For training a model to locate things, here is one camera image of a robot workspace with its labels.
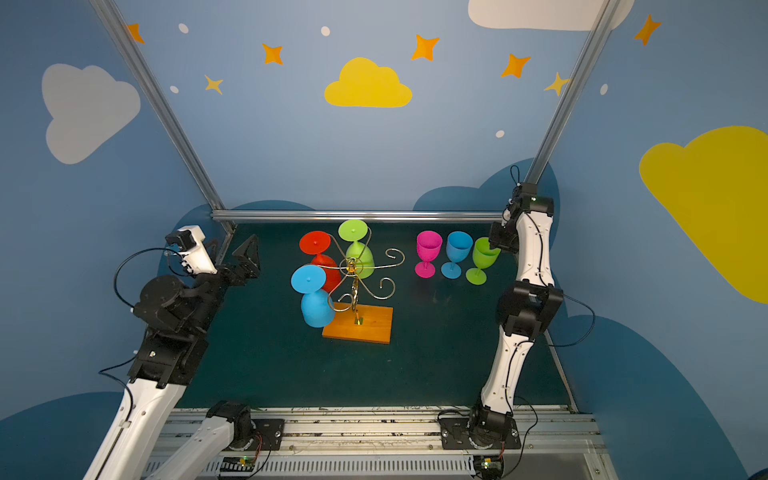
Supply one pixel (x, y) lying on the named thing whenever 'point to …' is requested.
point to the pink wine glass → (428, 244)
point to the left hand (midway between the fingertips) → (231, 237)
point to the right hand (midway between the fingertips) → (501, 242)
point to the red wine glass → (318, 243)
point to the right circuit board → (488, 466)
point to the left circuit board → (238, 464)
